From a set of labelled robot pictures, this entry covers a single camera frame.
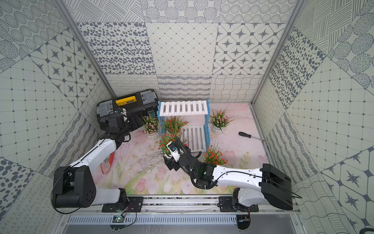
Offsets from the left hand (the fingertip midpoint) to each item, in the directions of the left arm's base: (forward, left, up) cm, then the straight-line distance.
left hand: (140, 119), depth 87 cm
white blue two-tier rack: (-2, -34, +9) cm, 35 cm away
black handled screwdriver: (+2, -72, -19) cm, 74 cm away
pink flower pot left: (-3, -6, -4) cm, 8 cm away
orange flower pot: (-21, -44, -5) cm, 49 cm away
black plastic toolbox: (+13, +6, -1) cm, 14 cm away
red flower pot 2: (-2, -20, -1) cm, 21 cm away
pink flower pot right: (+4, -49, -5) cm, 49 cm away
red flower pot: (-21, -20, +11) cm, 31 cm away
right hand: (-19, -22, -1) cm, 29 cm away
